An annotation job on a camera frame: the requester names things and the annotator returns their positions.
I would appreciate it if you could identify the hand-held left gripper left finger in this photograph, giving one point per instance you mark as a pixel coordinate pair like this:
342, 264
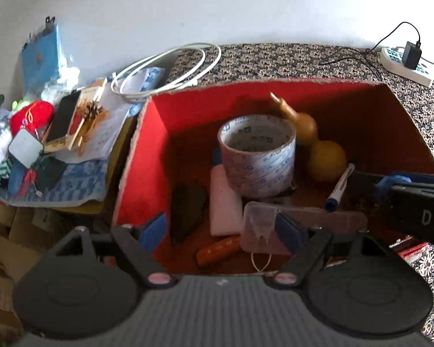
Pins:
153, 229

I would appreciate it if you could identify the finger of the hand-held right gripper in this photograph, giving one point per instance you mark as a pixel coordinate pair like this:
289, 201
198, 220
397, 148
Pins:
390, 182

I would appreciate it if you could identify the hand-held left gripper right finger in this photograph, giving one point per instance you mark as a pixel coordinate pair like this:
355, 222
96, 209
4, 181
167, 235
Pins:
289, 231

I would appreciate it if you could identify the clear plastic case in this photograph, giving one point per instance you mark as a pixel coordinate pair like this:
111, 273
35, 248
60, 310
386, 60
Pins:
325, 220

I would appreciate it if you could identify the blue and white marker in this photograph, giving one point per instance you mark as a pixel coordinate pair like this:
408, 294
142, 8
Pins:
338, 188

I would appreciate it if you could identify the brown gourd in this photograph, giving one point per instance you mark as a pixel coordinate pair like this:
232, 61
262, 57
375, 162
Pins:
325, 159

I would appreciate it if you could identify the white tube with blue cap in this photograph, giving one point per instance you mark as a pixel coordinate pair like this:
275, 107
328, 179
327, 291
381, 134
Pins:
224, 206

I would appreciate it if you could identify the printed tape roll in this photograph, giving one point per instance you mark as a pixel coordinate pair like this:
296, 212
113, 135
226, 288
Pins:
260, 166

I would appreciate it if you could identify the red cardboard box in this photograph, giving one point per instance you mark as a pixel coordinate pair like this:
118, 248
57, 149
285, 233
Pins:
188, 115

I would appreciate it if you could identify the red packet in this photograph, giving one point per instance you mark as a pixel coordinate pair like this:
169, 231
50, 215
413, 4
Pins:
408, 247

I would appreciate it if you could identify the dark cloth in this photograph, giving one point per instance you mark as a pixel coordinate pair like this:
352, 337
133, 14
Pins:
190, 209

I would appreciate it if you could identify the orange cylinder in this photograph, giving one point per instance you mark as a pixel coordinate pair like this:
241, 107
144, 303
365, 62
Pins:
218, 251

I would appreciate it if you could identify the blue patterned cloth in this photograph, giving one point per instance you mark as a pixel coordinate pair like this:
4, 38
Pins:
76, 184

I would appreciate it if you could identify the printed paper sheets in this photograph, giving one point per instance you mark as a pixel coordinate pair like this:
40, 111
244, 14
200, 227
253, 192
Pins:
112, 130

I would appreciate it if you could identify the white power strip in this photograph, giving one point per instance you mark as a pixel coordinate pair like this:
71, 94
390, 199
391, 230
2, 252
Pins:
394, 61

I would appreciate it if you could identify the black charger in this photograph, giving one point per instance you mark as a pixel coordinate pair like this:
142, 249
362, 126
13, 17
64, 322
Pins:
412, 56

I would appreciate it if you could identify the box with gold bow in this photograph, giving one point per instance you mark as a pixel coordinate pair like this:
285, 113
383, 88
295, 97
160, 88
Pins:
86, 115

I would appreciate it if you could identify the pile of cardboard boxes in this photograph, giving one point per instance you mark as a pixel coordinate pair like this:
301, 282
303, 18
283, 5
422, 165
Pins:
7, 245

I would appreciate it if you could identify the white square card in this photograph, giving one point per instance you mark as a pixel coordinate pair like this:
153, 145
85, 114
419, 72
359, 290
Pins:
25, 148

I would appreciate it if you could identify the floral patterned tablecloth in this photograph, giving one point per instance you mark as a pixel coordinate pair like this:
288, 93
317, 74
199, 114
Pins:
275, 61

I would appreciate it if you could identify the red fabric pouch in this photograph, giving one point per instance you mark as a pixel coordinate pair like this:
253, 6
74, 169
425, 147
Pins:
30, 115

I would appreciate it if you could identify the blue plastic packet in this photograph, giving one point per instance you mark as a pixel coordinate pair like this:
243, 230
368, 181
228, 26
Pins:
43, 58

